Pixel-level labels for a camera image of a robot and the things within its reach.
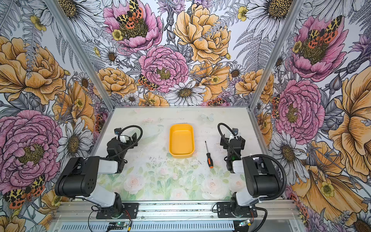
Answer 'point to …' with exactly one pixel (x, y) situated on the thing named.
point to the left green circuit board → (117, 225)
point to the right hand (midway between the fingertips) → (231, 138)
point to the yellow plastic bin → (181, 140)
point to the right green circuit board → (244, 223)
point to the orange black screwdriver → (210, 161)
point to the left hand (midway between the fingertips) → (129, 137)
